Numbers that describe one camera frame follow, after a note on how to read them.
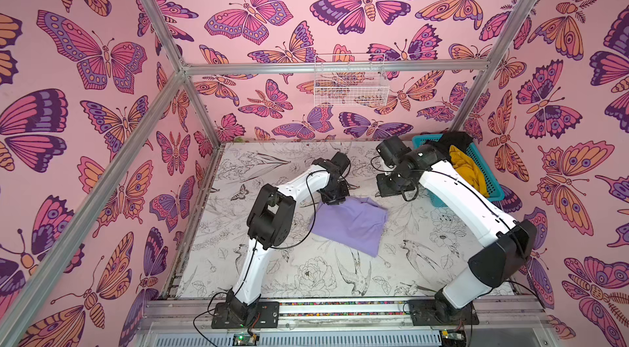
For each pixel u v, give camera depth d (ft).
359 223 2.96
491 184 3.09
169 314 2.46
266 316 2.41
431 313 2.36
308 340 2.30
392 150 2.02
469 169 3.15
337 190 2.73
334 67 3.11
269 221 1.81
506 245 1.37
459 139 3.56
